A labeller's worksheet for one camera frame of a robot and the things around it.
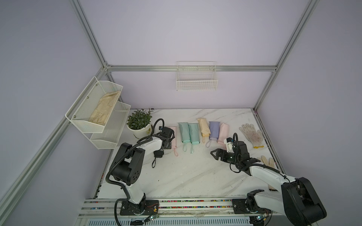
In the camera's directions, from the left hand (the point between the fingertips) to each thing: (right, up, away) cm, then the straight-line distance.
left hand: (159, 145), depth 96 cm
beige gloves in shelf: (-29, +24, -16) cm, 41 cm away
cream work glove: (+73, -11, -6) cm, 74 cm away
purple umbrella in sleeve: (+40, +10, +8) cm, 42 cm away
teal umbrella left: (+17, +7, +6) cm, 20 cm away
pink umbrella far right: (+46, +7, +5) cm, 47 cm away
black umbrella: (-1, -5, -4) cm, 6 cm away
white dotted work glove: (+70, +4, +6) cm, 71 cm away
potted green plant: (-12, +15, -7) cm, 21 cm away
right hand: (+38, -5, -8) cm, 39 cm away
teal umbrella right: (+24, +6, +5) cm, 26 cm away
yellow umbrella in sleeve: (+33, +11, +8) cm, 35 cm away
